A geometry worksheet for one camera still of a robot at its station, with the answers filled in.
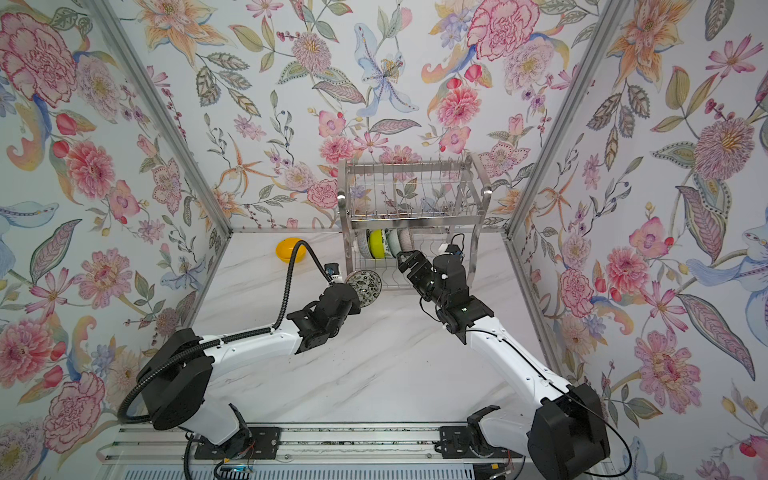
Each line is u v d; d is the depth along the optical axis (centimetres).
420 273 69
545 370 45
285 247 109
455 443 74
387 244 101
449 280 58
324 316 64
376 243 102
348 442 76
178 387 43
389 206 120
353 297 68
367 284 88
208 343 47
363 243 101
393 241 103
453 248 73
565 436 39
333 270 74
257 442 73
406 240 104
